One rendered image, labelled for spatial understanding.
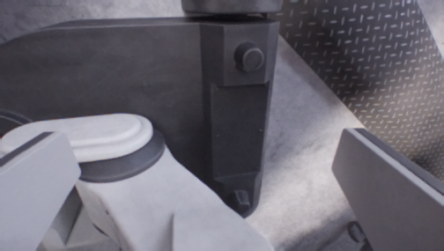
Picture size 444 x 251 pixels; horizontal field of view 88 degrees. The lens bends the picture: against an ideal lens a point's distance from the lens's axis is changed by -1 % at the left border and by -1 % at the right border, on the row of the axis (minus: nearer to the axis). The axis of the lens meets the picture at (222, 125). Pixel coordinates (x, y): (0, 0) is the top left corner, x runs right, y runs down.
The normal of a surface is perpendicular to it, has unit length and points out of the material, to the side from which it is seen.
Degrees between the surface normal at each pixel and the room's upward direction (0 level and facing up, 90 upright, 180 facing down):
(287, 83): 0
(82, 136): 90
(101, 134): 90
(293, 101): 0
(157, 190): 90
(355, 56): 0
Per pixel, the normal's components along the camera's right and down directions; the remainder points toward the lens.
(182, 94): 0.22, 0.48
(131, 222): 0.00, -0.87
